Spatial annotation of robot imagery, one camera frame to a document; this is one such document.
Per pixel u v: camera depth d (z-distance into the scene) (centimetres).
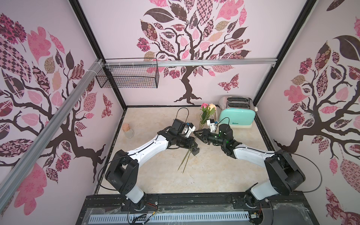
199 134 79
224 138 67
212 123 79
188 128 70
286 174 44
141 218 72
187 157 76
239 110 96
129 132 98
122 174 43
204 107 90
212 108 87
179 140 70
